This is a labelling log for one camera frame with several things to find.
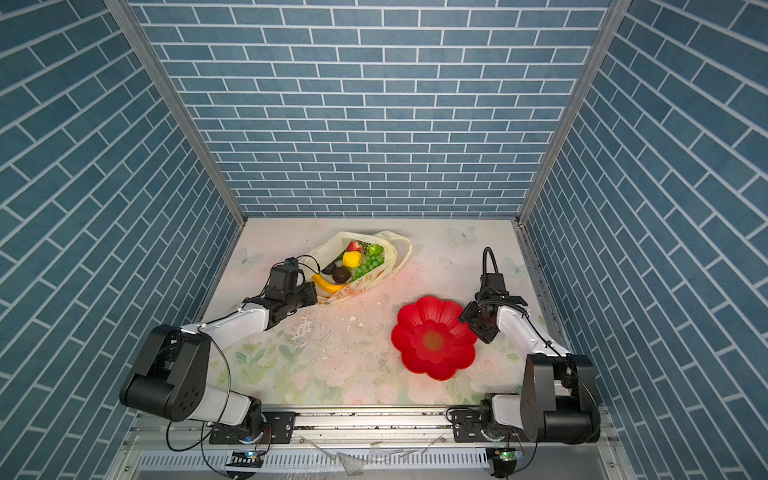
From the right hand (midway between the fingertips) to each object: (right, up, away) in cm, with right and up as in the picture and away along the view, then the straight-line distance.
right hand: (464, 319), depth 89 cm
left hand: (-46, +9, +4) cm, 47 cm away
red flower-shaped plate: (-10, -6, 0) cm, 11 cm away
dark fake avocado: (-43, +15, +8) cm, 46 cm away
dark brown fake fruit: (-40, +13, +10) cm, 43 cm away
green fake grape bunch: (-30, +17, +13) cm, 36 cm away
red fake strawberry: (-36, +22, +17) cm, 45 cm away
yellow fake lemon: (-36, +18, +13) cm, 42 cm away
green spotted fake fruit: (-28, +21, +16) cm, 38 cm away
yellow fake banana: (-43, +9, +9) cm, 44 cm away
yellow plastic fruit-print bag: (-21, +20, +10) cm, 31 cm away
